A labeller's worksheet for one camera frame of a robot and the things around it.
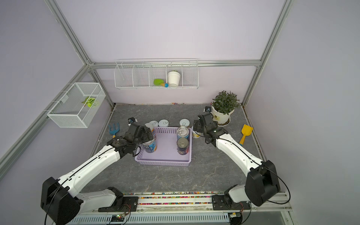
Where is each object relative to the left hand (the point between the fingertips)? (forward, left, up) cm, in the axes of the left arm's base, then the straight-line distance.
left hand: (144, 134), depth 81 cm
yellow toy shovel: (+8, -70, -17) cm, 72 cm away
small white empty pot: (+35, -19, +13) cm, 42 cm away
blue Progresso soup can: (-3, -2, -10) cm, 11 cm away
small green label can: (+17, -9, -12) cm, 23 cm away
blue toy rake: (+16, +29, -18) cm, 38 cm away
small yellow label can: (+6, -31, -13) cm, 35 cm away
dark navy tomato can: (-4, -22, -7) cm, 24 cm away
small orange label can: (+16, -25, -12) cm, 32 cm away
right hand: (+6, -35, +2) cm, 36 cm away
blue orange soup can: (+5, -23, -8) cm, 24 cm away
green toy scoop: (+39, -8, +8) cm, 41 cm away
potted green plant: (+19, -51, 0) cm, 55 cm away
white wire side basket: (+13, +42, +8) cm, 45 cm away
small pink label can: (+18, -3, -12) cm, 22 cm away
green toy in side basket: (+17, +30, +12) cm, 37 cm away
